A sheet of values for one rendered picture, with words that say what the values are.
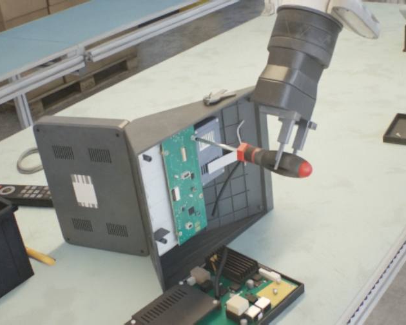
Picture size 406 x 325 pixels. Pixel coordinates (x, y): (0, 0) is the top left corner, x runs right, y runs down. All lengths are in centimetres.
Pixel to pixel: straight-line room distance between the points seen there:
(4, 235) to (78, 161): 14
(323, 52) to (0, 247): 49
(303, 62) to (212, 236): 32
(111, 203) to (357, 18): 41
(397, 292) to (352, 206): 140
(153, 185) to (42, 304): 23
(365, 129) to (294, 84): 52
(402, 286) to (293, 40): 175
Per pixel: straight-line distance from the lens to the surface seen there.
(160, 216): 74
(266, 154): 65
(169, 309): 71
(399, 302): 224
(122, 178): 77
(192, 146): 73
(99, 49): 236
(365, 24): 65
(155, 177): 71
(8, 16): 417
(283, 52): 65
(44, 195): 103
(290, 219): 88
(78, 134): 78
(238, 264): 75
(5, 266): 83
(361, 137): 111
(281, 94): 63
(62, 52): 230
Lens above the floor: 149
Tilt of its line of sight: 28 degrees down
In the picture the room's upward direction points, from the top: 8 degrees counter-clockwise
